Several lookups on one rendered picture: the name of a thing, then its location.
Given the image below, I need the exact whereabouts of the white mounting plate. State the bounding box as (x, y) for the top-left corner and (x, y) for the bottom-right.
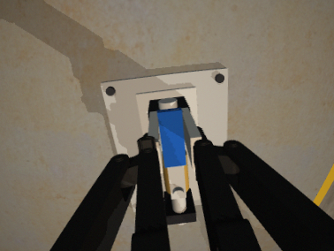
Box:
(100, 68), (228, 157)

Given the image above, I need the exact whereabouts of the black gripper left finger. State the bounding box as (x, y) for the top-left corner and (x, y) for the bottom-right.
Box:
(50, 111), (171, 251)

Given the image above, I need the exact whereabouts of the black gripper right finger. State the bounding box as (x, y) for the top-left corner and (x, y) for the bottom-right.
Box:
(181, 108), (334, 251)

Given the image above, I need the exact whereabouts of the ball valve with blue lever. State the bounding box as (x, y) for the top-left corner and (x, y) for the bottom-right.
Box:
(136, 87), (201, 225)

